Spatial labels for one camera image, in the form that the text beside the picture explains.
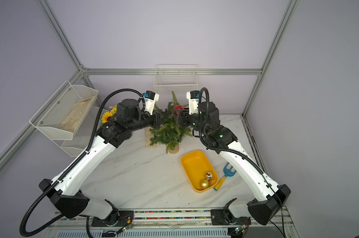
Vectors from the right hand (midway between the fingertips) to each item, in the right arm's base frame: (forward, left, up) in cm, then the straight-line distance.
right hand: (177, 113), depth 66 cm
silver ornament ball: (-15, -17, -36) cm, 42 cm away
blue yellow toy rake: (-12, -28, -39) cm, 50 cm away
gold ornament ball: (-20, -14, -37) cm, 44 cm away
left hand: (-1, +5, -1) cm, 5 cm away
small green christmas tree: (0, +3, -14) cm, 14 cm away
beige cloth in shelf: (+5, +57, -9) cm, 58 cm away
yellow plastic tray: (-6, -10, -40) cm, 42 cm away
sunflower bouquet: (+14, +43, -14) cm, 47 cm away
